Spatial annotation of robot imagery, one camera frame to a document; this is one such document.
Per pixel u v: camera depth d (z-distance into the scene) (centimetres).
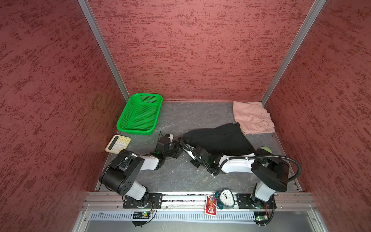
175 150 80
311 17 75
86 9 71
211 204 72
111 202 76
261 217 70
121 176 45
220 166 60
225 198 72
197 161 68
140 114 114
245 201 74
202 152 66
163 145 71
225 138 97
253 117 107
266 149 93
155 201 73
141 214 71
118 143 94
